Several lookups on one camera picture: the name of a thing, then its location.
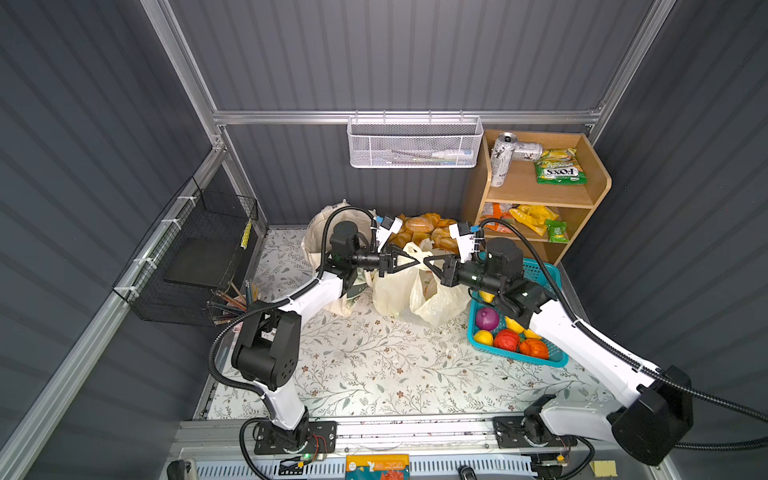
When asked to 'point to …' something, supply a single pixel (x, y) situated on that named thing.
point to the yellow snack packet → (534, 217)
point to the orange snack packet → (496, 210)
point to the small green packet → (557, 232)
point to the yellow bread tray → (404, 236)
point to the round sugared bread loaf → (442, 240)
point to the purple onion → (487, 318)
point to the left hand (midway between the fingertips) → (418, 260)
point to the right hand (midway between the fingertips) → (428, 263)
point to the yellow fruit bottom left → (484, 337)
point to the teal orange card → (377, 467)
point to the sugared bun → (419, 224)
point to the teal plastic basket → (535, 269)
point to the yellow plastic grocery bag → (418, 293)
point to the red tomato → (506, 339)
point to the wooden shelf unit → (545, 185)
